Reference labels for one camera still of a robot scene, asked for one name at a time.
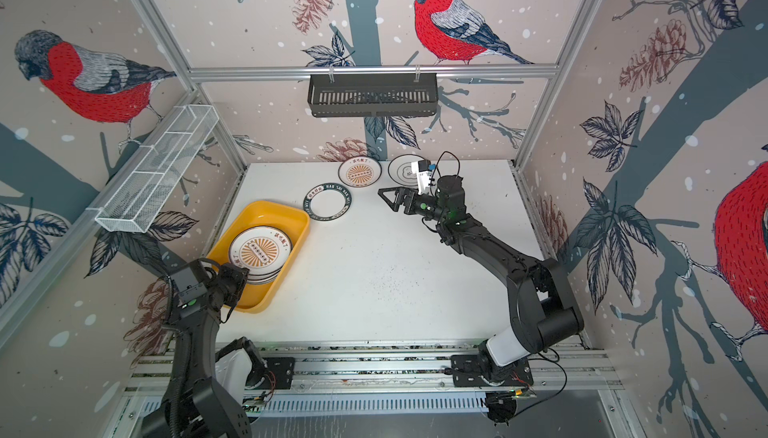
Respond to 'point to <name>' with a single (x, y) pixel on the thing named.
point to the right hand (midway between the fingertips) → (385, 197)
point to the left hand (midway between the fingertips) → (245, 266)
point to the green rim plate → (327, 202)
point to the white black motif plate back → (400, 169)
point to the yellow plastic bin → (294, 220)
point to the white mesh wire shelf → (136, 200)
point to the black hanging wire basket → (373, 95)
